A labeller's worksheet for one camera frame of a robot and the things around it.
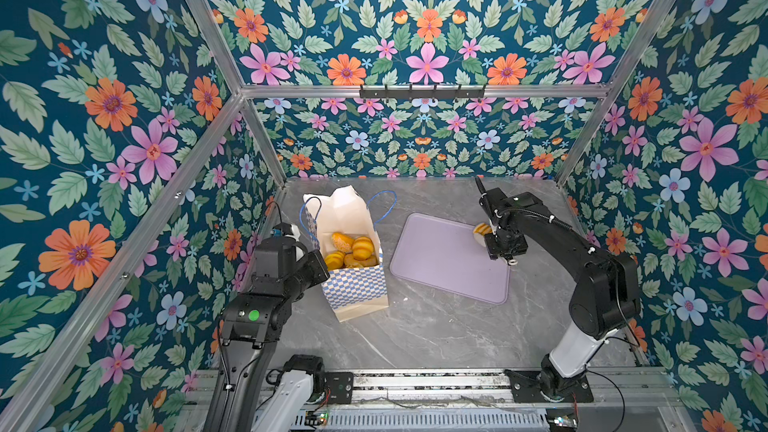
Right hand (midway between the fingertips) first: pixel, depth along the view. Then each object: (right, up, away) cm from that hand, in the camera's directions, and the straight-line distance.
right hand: (501, 252), depth 86 cm
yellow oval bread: (-50, -3, +2) cm, 50 cm away
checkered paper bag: (-40, -6, -14) cm, 43 cm away
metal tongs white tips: (-1, -1, -10) cm, 10 cm away
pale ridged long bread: (-3, +5, +14) cm, 15 cm away
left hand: (-46, +3, -19) cm, 50 cm away
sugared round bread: (-48, +2, +7) cm, 49 cm away
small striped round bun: (-41, +1, +4) cm, 42 cm away
